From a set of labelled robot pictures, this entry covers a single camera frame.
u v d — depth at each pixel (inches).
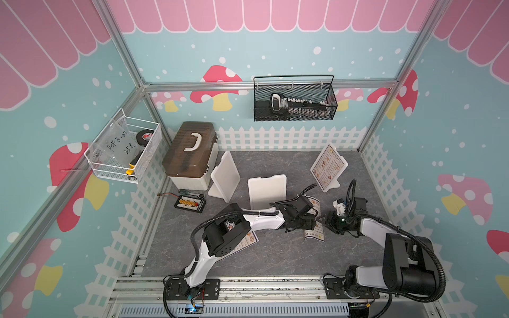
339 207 33.8
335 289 29.2
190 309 28.5
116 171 25.3
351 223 26.8
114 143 26.1
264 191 33.5
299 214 28.1
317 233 34.1
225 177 34.3
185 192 40.2
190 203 38.1
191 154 40.4
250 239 34.3
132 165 24.8
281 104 35.0
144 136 31.6
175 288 29.2
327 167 38.6
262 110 35.0
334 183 37.2
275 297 29.0
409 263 19.0
